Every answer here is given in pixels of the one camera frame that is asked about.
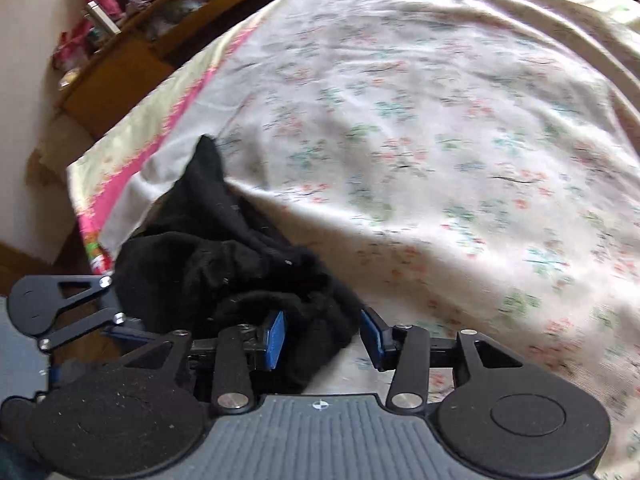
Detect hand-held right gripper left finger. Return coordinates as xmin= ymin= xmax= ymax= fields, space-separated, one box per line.
xmin=119 ymin=309 xmax=288 ymax=415

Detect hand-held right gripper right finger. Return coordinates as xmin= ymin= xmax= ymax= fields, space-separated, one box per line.
xmin=359 ymin=306 xmax=525 ymax=415

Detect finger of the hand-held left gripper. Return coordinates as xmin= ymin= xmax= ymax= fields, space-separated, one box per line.
xmin=36 ymin=360 xmax=76 ymax=403
xmin=38 ymin=273 xmax=163 ymax=353

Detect black pants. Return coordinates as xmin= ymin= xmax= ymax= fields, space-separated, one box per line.
xmin=114 ymin=135 xmax=369 ymax=397

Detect beige cardboard box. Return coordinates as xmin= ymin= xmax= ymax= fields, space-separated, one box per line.
xmin=27 ymin=107 xmax=98 ymax=188

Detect floral patchwork bed sheet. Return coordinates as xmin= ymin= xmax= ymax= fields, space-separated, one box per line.
xmin=67 ymin=0 xmax=640 ymax=461

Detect wooden desk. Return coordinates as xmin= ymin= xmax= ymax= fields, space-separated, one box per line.
xmin=55 ymin=0 xmax=337 ymax=142

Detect steel thermos flask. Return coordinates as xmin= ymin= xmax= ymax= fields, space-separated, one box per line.
xmin=84 ymin=2 xmax=122 ymax=37

